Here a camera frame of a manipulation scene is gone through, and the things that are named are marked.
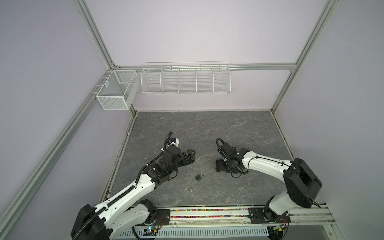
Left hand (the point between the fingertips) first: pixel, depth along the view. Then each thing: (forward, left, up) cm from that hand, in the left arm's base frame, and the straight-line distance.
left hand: (189, 155), depth 79 cm
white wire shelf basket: (+51, 0, +14) cm, 52 cm away
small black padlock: (-7, -5, -15) cm, 17 cm away
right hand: (-4, -18, -13) cm, 23 cm away
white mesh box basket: (+47, +47, +8) cm, 67 cm away
